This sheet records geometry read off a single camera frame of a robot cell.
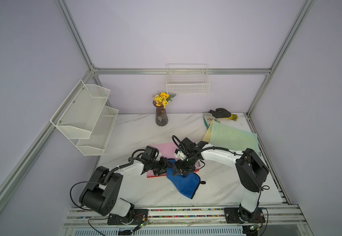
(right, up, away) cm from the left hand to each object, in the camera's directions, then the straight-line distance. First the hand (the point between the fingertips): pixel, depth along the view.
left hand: (171, 169), depth 87 cm
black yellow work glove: (+43, +37, +34) cm, 66 cm away
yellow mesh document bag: (+25, +18, +17) cm, 35 cm away
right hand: (+5, -2, -4) cm, 7 cm away
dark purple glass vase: (-8, +33, +20) cm, 39 cm away
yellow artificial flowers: (-6, +44, +9) cm, 45 cm away
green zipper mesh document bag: (+46, +17, +21) cm, 54 cm away
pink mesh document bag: (-3, +8, +17) cm, 19 cm away
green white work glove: (+29, +33, +28) cm, 52 cm away
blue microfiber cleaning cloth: (+10, -8, -5) cm, 13 cm away
